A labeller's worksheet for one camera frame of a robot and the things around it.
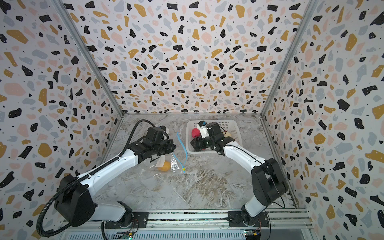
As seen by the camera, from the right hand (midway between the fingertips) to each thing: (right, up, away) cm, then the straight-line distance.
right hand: (193, 138), depth 85 cm
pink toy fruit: (+1, +3, +18) cm, 18 cm away
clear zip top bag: (-10, -16, -2) cm, 19 cm away
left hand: (-8, -3, -4) cm, 10 cm away
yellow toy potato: (-15, -17, +2) cm, 23 cm away
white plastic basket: (+25, +7, +18) cm, 31 cm away
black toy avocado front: (+3, -2, -9) cm, 10 cm away
